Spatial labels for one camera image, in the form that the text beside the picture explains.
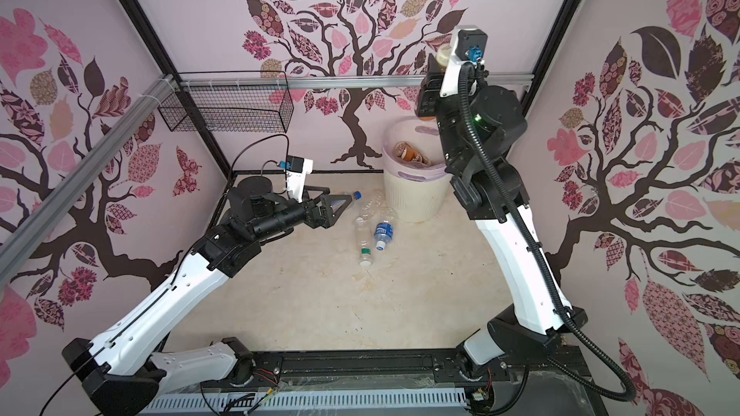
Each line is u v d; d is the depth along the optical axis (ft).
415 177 2.79
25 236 1.67
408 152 3.17
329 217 1.82
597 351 1.18
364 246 3.05
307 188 1.83
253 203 1.53
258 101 3.11
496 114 1.04
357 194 3.57
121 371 1.26
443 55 1.43
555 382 2.37
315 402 2.29
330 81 3.13
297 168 1.80
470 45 1.14
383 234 3.14
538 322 1.23
